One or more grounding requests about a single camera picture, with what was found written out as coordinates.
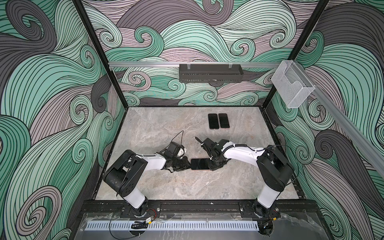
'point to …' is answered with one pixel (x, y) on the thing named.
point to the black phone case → (213, 121)
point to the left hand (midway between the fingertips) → (191, 166)
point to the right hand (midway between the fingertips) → (213, 168)
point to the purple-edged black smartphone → (224, 122)
